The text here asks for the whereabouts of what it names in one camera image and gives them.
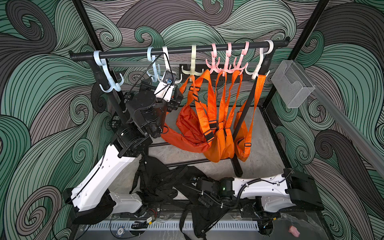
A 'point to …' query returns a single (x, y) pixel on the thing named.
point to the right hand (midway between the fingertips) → (202, 194)
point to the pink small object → (293, 230)
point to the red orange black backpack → (200, 96)
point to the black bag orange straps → (203, 218)
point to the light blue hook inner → (157, 74)
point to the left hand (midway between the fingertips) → (160, 80)
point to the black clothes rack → (238, 165)
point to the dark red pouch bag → (189, 133)
